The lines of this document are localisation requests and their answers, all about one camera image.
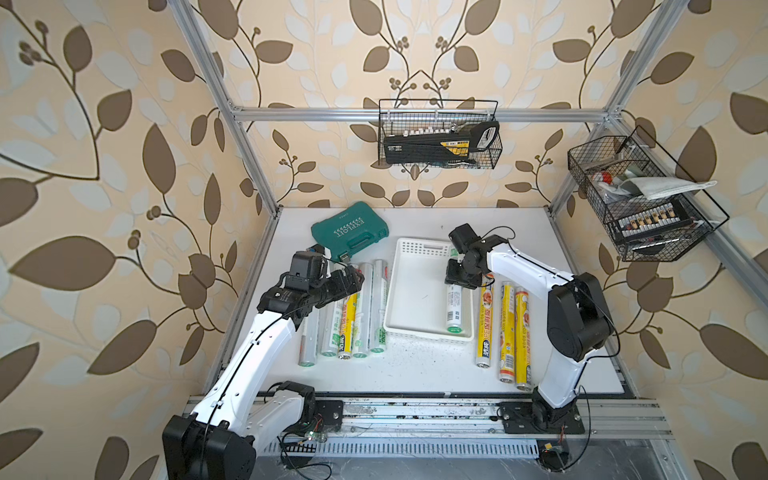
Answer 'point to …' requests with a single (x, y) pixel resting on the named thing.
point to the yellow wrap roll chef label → (483, 359)
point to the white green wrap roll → (454, 308)
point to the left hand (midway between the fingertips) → (352, 281)
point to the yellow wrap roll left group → (348, 307)
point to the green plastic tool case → (350, 230)
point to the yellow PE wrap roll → (507, 333)
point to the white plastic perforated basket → (416, 298)
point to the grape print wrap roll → (308, 339)
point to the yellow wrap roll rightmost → (523, 379)
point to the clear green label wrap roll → (379, 307)
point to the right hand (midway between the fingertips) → (452, 280)
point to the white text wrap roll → (330, 328)
